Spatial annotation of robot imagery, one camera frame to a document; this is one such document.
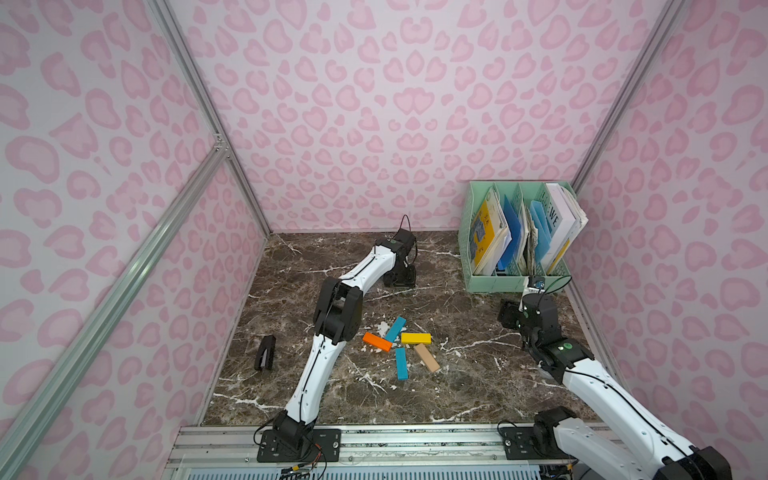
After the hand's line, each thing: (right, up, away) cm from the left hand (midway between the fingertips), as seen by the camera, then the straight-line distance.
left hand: (407, 280), depth 103 cm
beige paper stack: (+37, +9, -10) cm, 40 cm away
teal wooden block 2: (-2, -22, -18) cm, 29 cm away
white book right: (+46, +19, -15) cm, 52 cm away
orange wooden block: (-10, -17, -13) cm, 24 cm away
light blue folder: (+40, +13, -15) cm, 45 cm away
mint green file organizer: (+32, -1, -4) cm, 32 cm away
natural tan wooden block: (+5, -21, -16) cm, 27 cm away
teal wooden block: (-4, -14, -10) cm, 18 cm away
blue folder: (+33, +17, -11) cm, 38 cm away
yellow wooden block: (+3, -17, -12) cm, 21 cm away
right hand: (+28, -4, -21) cm, 35 cm away
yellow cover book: (+25, +17, -8) cm, 31 cm away
